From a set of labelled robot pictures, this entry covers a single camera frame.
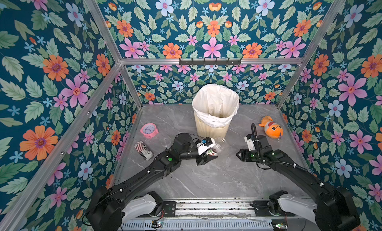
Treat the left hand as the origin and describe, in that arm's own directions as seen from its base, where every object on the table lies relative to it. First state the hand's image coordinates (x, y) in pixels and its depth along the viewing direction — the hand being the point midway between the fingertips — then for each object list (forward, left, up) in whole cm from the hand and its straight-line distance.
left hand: (215, 150), depth 71 cm
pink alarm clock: (+29, +42, -19) cm, 54 cm away
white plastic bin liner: (+35, -5, -4) cm, 35 cm away
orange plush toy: (+19, -41, -14) cm, 47 cm away
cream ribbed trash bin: (+17, +3, -7) cm, 18 cm away
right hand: (+5, -18, -14) cm, 23 cm away
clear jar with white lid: (+13, -6, -18) cm, 23 cm away
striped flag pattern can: (+13, +42, -18) cm, 48 cm away
